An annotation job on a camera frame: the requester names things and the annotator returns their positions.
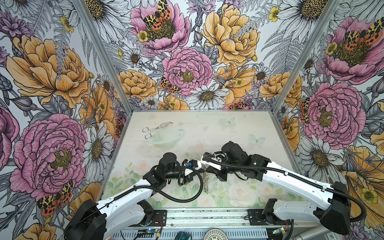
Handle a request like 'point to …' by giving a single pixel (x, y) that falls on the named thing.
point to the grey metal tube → (312, 233)
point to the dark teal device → (183, 235)
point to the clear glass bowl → (166, 139)
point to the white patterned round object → (215, 234)
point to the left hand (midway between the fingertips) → (201, 172)
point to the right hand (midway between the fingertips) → (210, 174)
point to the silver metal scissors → (146, 130)
